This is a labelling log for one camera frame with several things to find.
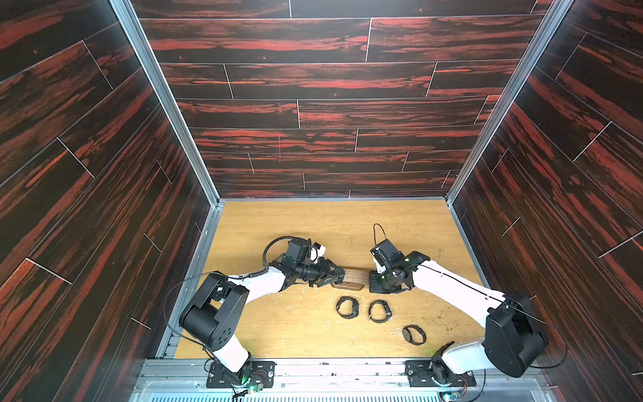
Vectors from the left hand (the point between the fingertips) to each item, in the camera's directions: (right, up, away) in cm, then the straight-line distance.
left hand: (342, 276), depth 83 cm
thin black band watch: (+21, -18, -5) cm, 28 cm away
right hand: (+12, -3, +3) cm, 13 cm away
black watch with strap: (+16, -12, -1) cm, 20 cm away
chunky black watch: (+4, -10, -1) cm, 11 cm away
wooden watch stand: (+5, -2, +3) cm, 6 cm away
